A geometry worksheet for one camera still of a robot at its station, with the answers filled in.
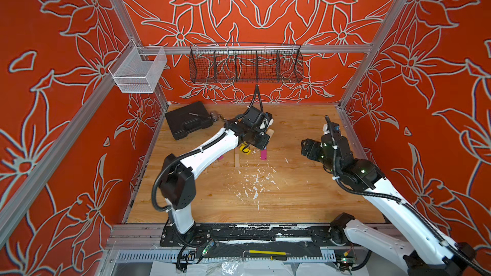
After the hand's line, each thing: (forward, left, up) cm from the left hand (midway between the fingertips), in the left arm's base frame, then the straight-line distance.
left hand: (266, 138), depth 82 cm
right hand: (-5, -16, +7) cm, 18 cm away
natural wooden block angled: (-2, +13, -17) cm, 22 cm away
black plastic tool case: (+18, +44, -11) cm, 49 cm away
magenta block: (+3, 0, -18) cm, 18 cm away
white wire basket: (+29, +66, +14) cm, 73 cm away
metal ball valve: (+24, +29, -14) cm, 40 cm away
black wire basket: (+38, +12, +13) cm, 42 cm away
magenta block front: (-2, +22, -17) cm, 28 cm away
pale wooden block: (+2, -1, +2) cm, 3 cm away
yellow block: (-11, +9, +8) cm, 16 cm away
